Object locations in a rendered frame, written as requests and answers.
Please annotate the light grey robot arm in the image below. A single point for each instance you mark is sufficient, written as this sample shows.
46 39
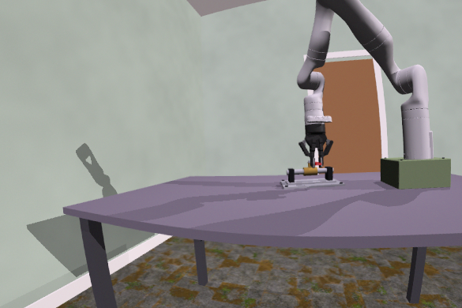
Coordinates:
374 37

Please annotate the ball valve with red lever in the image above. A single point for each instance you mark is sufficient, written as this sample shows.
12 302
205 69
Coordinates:
309 171

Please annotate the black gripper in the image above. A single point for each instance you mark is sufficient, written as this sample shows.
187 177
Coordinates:
315 137

